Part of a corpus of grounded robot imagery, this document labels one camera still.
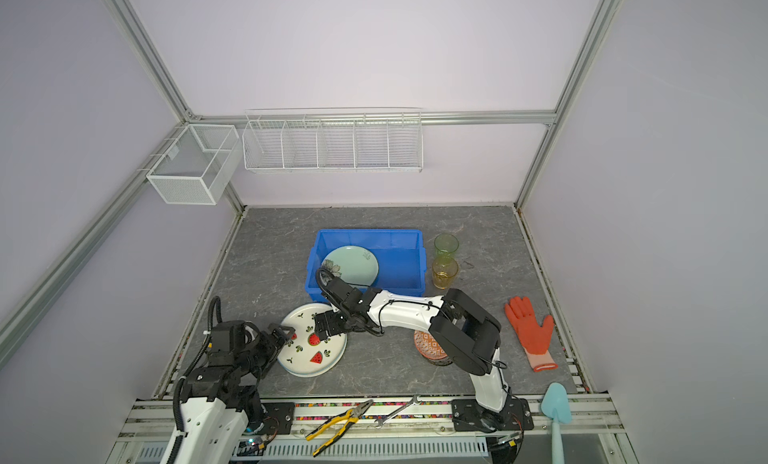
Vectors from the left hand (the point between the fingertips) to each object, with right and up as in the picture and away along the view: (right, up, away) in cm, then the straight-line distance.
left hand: (289, 343), depth 81 cm
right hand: (+10, +2, +3) cm, 10 cm away
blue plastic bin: (+31, +22, +28) cm, 47 cm away
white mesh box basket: (-36, +53, +16) cm, 66 cm away
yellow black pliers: (+18, -16, -7) cm, 25 cm away
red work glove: (+70, -1, +6) cm, 70 cm away
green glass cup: (+46, +26, +18) cm, 56 cm away
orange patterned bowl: (+37, 0, -2) cm, 37 cm away
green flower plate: (+15, +20, +21) cm, 32 cm away
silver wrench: (+25, -17, -7) cm, 31 cm away
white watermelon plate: (+4, -4, +2) cm, 6 cm away
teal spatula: (+71, -14, -4) cm, 72 cm away
